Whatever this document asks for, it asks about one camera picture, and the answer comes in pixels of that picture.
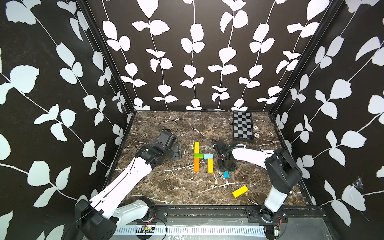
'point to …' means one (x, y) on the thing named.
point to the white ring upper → (255, 127)
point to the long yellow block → (210, 165)
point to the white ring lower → (256, 135)
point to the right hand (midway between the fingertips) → (221, 168)
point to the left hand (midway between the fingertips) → (176, 149)
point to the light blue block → (208, 156)
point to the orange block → (196, 164)
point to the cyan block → (226, 174)
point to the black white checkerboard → (243, 130)
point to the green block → (199, 155)
